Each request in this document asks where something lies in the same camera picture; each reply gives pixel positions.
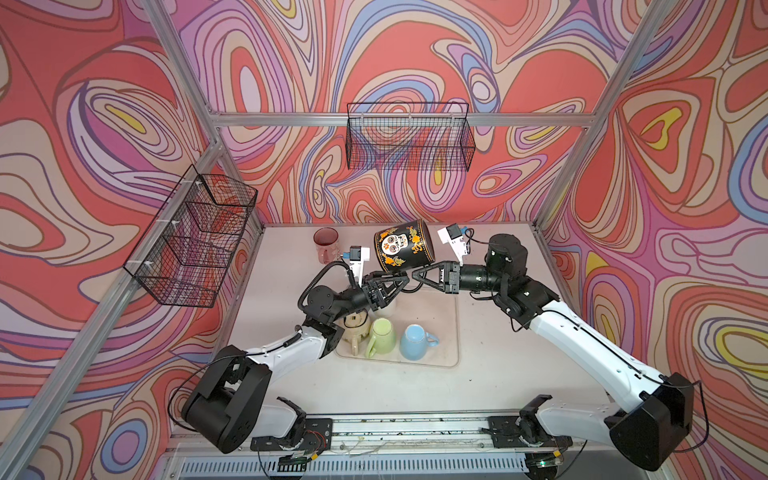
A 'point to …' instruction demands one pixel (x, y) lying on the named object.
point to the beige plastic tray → (435, 309)
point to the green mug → (382, 339)
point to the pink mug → (328, 248)
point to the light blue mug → (414, 340)
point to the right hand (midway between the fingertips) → (416, 283)
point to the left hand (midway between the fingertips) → (409, 285)
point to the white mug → (386, 312)
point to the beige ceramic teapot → (356, 326)
